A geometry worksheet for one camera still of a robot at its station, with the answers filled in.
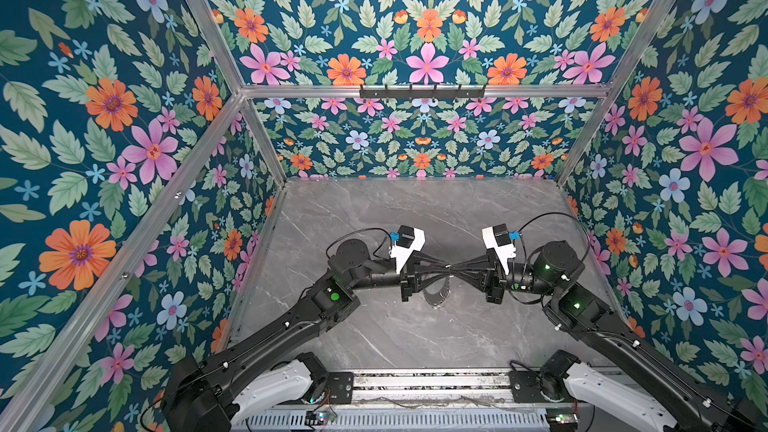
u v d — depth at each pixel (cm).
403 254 53
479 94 91
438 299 60
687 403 41
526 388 74
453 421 77
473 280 58
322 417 70
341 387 74
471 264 58
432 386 75
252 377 43
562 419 70
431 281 58
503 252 54
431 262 59
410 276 54
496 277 55
